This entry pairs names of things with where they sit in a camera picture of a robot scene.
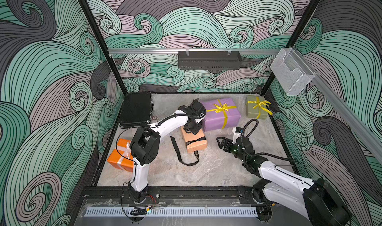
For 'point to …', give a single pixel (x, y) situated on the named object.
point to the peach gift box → (190, 137)
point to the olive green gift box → (256, 107)
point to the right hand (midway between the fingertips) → (219, 140)
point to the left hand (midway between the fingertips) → (195, 127)
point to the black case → (137, 110)
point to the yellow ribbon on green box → (260, 104)
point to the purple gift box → (220, 113)
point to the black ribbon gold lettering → (196, 153)
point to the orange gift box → (122, 157)
